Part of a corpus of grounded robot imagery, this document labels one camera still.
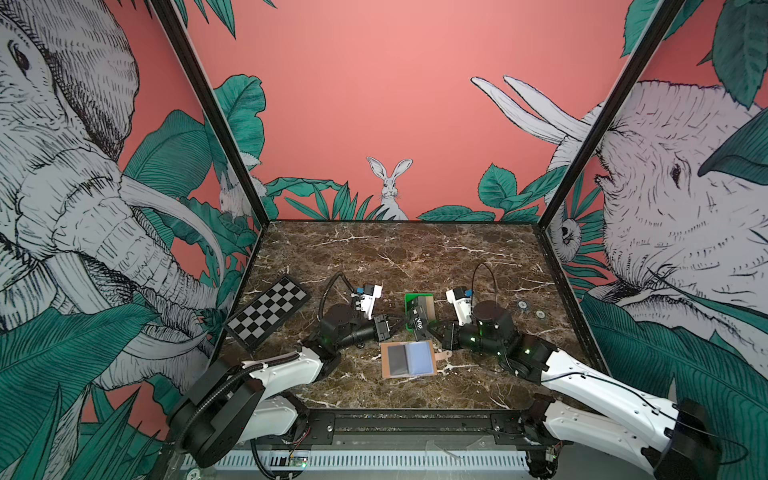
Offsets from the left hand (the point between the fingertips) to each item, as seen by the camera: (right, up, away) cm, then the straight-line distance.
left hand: (409, 320), depth 74 cm
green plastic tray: (0, +2, +21) cm, 22 cm away
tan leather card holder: (+1, -14, +12) cm, 19 cm away
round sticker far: (+39, -1, +24) cm, 46 cm away
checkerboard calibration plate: (-45, -3, +16) cm, 48 cm away
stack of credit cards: (+7, 0, +19) cm, 20 cm away
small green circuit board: (-27, -33, -4) cm, 43 cm away
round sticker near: (+44, -3, +21) cm, 49 cm away
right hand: (+4, -2, -2) cm, 5 cm away
